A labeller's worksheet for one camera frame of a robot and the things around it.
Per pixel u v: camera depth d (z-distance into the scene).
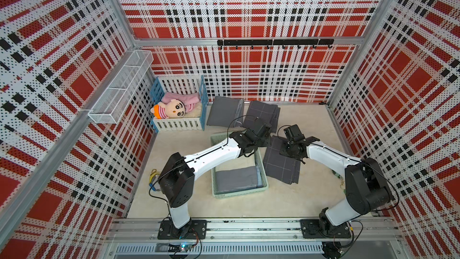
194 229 0.73
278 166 0.90
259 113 1.16
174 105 1.00
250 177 0.86
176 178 0.45
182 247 0.69
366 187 0.45
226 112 1.16
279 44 0.93
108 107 0.69
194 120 1.02
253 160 0.92
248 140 0.61
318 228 0.72
